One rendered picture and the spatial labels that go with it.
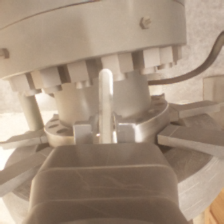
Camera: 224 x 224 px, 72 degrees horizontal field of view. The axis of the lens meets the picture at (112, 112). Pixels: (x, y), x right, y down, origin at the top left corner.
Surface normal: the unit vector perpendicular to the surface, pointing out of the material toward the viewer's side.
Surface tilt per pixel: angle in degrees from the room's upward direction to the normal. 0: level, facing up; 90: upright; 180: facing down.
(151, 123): 38
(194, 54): 0
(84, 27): 6
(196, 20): 0
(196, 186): 43
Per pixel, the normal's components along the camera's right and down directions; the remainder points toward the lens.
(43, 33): -0.19, 0.30
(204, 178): 0.31, -0.38
